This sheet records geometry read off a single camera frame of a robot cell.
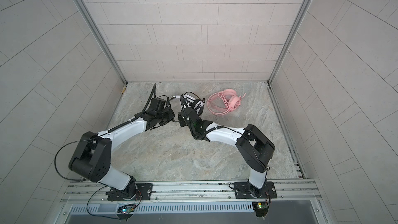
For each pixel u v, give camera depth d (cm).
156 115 68
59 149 41
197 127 64
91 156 47
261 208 68
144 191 71
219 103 105
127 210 64
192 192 72
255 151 45
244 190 70
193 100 84
